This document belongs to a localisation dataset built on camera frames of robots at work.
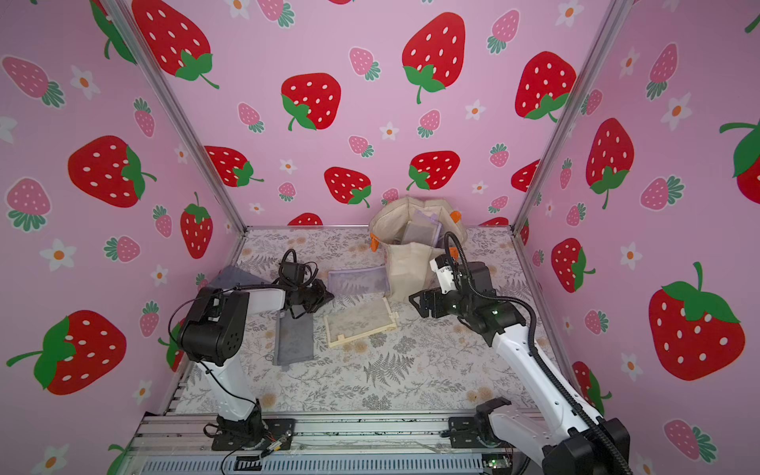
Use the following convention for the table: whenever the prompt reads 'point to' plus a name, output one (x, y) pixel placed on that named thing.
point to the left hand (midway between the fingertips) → (337, 293)
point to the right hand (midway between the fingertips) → (418, 297)
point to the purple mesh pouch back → (368, 280)
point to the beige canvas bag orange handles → (408, 264)
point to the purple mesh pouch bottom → (425, 229)
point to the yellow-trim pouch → (358, 321)
